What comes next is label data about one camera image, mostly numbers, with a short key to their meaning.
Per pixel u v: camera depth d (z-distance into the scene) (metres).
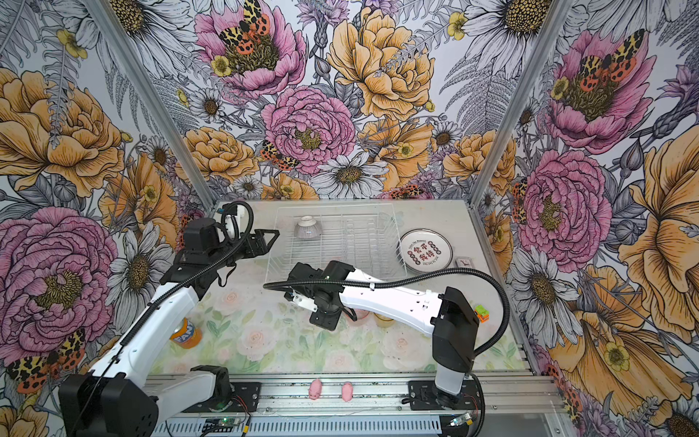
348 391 0.75
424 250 1.02
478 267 1.02
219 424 0.71
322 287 0.52
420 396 0.74
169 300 0.50
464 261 1.00
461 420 0.72
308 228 1.04
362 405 0.75
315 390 0.75
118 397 0.38
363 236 1.06
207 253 0.60
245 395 0.74
